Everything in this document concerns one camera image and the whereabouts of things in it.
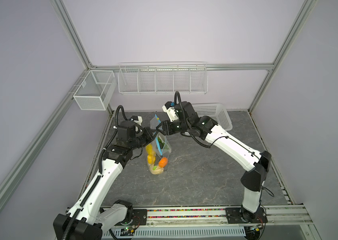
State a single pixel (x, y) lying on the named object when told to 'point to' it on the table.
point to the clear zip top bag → (157, 151)
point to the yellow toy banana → (149, 148)
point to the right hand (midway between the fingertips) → (159, 128)
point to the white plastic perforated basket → (217, 111)
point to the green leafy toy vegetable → (162, 145)
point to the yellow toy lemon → (151, 159)
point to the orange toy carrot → (163, 162)
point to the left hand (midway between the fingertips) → (159, 133)
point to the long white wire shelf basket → (163, 77)
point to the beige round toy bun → (159, 170)
